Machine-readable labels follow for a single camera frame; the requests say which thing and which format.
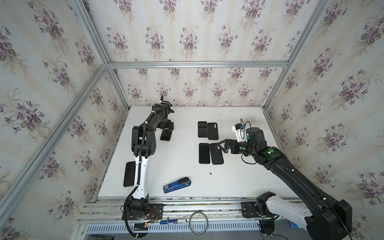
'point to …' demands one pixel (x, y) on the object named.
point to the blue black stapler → (180, 183)
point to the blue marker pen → (173, 221)
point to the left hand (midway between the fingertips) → (163, 128)
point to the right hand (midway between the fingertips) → (222, 145)
